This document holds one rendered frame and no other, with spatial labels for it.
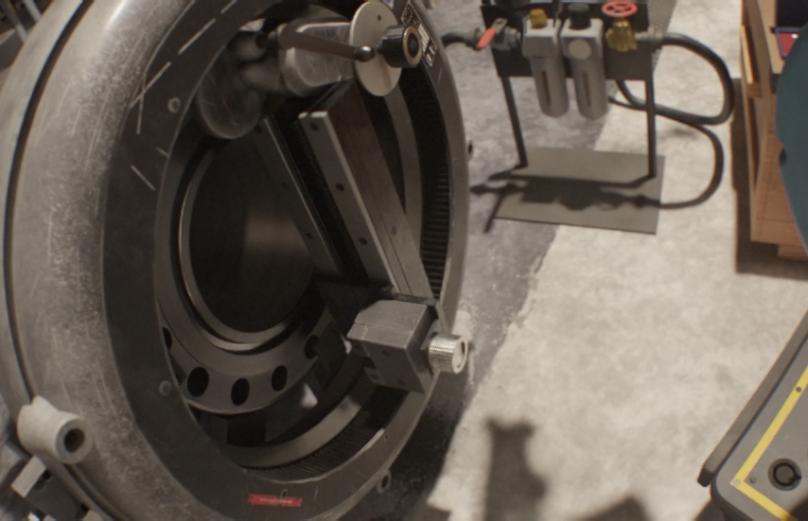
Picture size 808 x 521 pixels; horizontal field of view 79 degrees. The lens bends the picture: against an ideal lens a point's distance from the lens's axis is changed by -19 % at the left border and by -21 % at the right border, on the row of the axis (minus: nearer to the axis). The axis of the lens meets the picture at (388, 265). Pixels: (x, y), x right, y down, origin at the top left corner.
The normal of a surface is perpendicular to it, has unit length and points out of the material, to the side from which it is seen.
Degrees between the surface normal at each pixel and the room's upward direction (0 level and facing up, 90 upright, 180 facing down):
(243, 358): 90
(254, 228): 42
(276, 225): 46
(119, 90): 81
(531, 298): 0
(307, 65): 90
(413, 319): 2
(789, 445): 0
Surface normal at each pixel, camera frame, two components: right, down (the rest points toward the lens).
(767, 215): -0.40, 0.73
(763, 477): -0.29, -0.67
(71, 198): 0.52, 0.07
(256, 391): 0.87, 0.11
